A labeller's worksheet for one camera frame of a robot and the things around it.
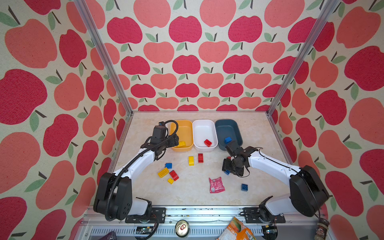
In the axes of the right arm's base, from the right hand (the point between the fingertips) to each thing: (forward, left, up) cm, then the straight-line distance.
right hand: (229, 170), depth 86 cm
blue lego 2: (0, 0, -2) cm, 2 cm away
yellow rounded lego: (+17, +31, -2) cm, 35 cm away
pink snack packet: (-9, +7, -2) cm, 12 cm away
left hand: (+12, +33, +10) cm, 36 cm away
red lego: (+19, +13, -2) cm, 23 cm away
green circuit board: (-33, +42, -4) cm, 54 cm away
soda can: (-32, +23, +8) cm, 40 cm away
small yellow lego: (-9, +34, -3) cm, 35 cm away
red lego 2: (-6, +32, -2) cm, 33 cm away
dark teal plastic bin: (+35, 0, -4) cm, 35 cm away
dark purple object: (-37, +55, +1) cm, 66 cm away
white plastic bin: (+31, +17, -2) cm, 35 cm away
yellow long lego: (-5, +39, -2) cm, 39 cm away
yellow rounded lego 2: (+5, +23, -3) cm, 23 cm away
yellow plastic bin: (+21, +29, +7) cm, 36 cm away
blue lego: (+22, -1, -2) cm, 22 cm away
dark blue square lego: (-8, -8, -3) cm, 12 cm away
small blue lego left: (+1, +37, -4) cm, 37 cm away
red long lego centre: (+7, +17, -2) cm, 19 cm away
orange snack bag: (-29, -2, -2) cm, 29 cm away
